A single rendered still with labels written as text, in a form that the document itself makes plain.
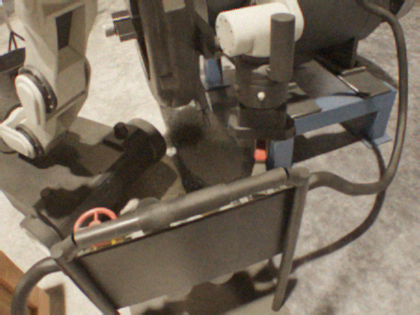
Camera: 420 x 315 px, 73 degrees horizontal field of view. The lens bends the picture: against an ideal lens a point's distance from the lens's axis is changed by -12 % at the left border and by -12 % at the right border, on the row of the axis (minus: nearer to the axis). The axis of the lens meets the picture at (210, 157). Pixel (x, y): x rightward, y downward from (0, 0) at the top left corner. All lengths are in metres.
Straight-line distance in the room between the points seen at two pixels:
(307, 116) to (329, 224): 0.37
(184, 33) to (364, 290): 0.86
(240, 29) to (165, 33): 0.39
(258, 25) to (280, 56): 0.05
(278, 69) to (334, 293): 0.70
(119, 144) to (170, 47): 0.44
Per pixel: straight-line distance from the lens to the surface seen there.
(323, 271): 1.01
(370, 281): 1.04
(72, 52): 0.85
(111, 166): 1.09
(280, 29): 0.44
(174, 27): 0.80
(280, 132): 0.57
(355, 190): 0.73
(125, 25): 0.99
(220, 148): 1.33
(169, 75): 0.88
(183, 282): 0.62
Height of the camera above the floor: 0.88
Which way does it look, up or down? 43 degrees down
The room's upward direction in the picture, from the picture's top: 7 degrees counter-clockwise
